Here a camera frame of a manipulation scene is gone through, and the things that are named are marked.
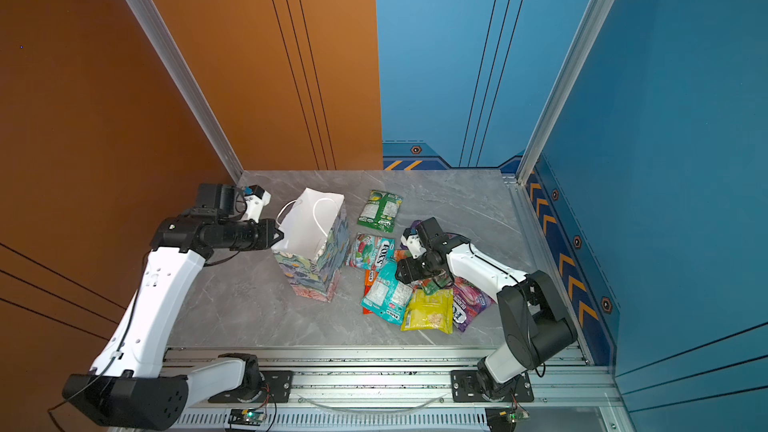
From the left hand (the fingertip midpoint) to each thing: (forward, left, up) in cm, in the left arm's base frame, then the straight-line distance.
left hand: (283, 231), depth 74 cm
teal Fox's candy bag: (+7, -21, -21) cm, 30 cm away
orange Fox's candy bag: (0, -20, -24) cm, 31 cm away
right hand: (-1, -31, -19) cm, 36 cm away
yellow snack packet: (-12, -39, -20) cm, 46 cm away
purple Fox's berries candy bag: (-9, -49, -22) cm, 55 cm away
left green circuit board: (-35, +8, -27) cm, 45 cm away
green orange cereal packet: (-5, -38, -21) cm, 44 cm away
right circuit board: (-35, -54, -25) cm, 69 cm away
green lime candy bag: (+24, -23, -21) cm, 39 cm away
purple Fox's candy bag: (+21, -35, -24) cm, 48 cm away
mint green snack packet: (-7, -26, -20) cm, 34 cm away
